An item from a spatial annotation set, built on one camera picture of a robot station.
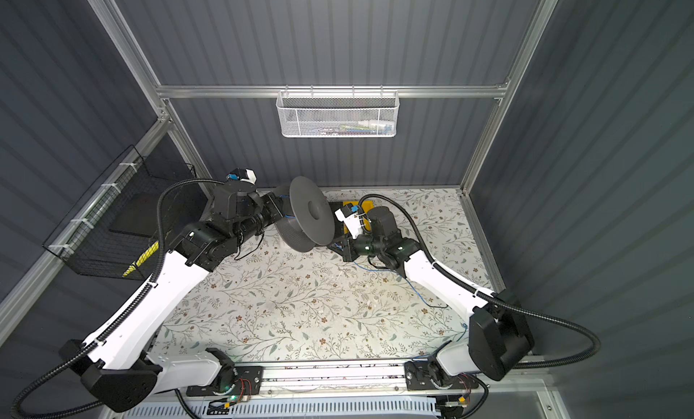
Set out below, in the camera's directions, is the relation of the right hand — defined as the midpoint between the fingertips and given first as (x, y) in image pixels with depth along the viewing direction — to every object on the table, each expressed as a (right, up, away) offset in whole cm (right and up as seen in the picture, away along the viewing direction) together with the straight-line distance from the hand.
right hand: (331, 248), depth 76 cm
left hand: (-12, +14, -7) cm, 19 cm away
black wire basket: (-57, +3, -12) cm, 59 cm away
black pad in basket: (-53, +10, -2) cm, 54 cm away
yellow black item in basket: (-48, -2, -7) cm, 48 cm away
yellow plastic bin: (+10, +12, -4) cm, 16 cm away
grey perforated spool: (-5, +8, -6) cm, 12 cm away
